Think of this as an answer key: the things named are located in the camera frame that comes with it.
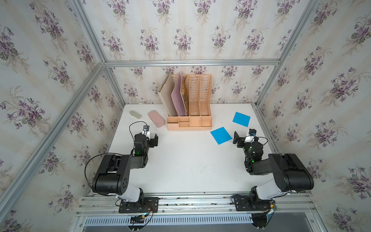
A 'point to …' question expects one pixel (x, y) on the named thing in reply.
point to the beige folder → (165, 94)
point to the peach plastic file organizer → (200, 101)
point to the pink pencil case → (157, 120)
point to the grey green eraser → (135, 114)
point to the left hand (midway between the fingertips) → (149, 134)
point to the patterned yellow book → (185, 94)
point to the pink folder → (177, 98)
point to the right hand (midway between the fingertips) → (244, 132)
